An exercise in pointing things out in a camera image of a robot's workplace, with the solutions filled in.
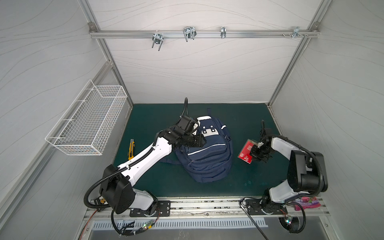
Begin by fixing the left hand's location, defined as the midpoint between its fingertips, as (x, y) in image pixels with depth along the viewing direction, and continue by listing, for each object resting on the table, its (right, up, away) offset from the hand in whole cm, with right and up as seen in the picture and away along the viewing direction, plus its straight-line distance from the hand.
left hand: (205, 139), depth 77 cm
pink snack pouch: (+51, -32, -3) cm, 60 cm away
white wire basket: (-57, +7, -10) cm, 58 cm away
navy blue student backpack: (+4, -13, +3) cm, 14 cm away
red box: (+26, -12, +15) cm, 32 cm away
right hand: (+31, -12, +14) cm, 36 cm away
